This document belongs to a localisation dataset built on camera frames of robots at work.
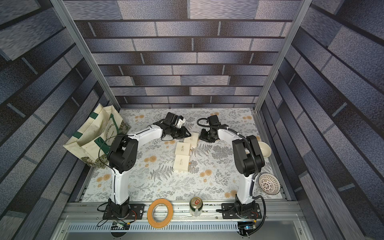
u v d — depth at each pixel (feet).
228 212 2.39
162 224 2.25
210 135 2.74
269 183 2.67
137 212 2.42
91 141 2.48
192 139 3.20
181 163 2.87
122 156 1.78
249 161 1.67
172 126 2.72
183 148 3.07
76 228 2.29
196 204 2.19
